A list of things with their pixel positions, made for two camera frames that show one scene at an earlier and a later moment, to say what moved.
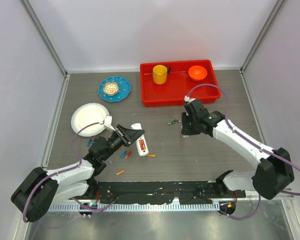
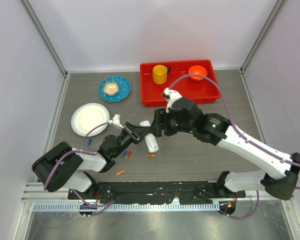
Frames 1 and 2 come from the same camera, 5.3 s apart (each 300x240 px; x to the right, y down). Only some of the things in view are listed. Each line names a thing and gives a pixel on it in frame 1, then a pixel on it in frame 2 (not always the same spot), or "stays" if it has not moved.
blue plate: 124,89 stays
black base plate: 177,192 stays
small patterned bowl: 111,88 stays
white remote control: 141,142 -> 150,140
